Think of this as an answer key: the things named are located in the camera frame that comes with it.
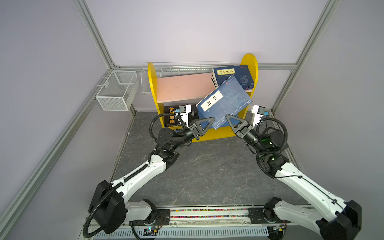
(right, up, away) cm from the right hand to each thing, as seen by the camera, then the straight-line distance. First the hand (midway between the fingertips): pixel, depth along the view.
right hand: (226, 118), depth 57 cm
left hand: (-4, -2, +1) cm, 4 cm away
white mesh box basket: (-65, +21, +45) cm, 82 cm away
